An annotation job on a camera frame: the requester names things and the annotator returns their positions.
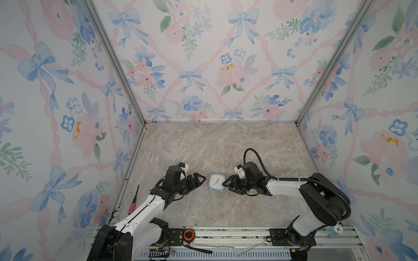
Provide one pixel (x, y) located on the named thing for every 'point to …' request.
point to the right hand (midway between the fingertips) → (226, 186)
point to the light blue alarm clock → (215, 181)
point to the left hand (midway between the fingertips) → (202, 180)
